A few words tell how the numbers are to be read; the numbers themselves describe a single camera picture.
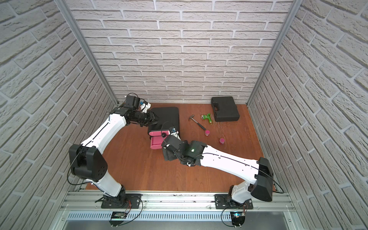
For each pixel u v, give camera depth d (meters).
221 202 0.74
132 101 0.67
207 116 1.07
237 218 0.70
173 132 0.62
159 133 0.85
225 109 1.11
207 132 1.00
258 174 0.40
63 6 0.70
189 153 0.49
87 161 0.45
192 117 1.10
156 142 0.86
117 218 0.70
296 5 0.69
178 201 0.76
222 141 0.96
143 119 0.73
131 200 0.74
